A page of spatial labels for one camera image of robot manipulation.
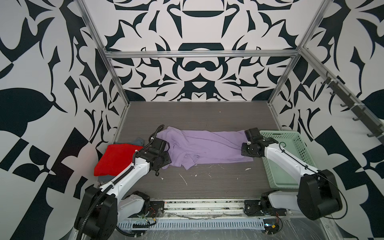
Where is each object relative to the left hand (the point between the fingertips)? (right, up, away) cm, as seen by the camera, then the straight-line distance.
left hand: (167, 157), depth 85 cm
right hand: (+46, +4, +2) cm, 46 cm away
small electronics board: (+51, -28, -14) cm, 60 cm away
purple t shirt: (+13, +4, +9) cm, 16 cm away
